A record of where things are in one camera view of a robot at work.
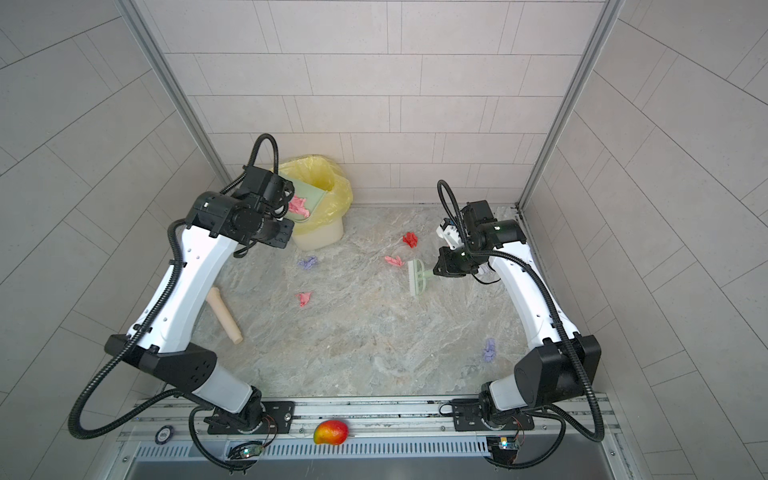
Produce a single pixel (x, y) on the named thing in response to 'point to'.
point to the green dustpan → (313, 197)
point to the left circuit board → (246, 449)
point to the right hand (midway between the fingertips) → (435, 268)
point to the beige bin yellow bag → (325, 226)
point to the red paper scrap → (411, 239)
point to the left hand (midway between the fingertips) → (285, 227)
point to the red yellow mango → (332, 432)
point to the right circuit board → (504, 449)
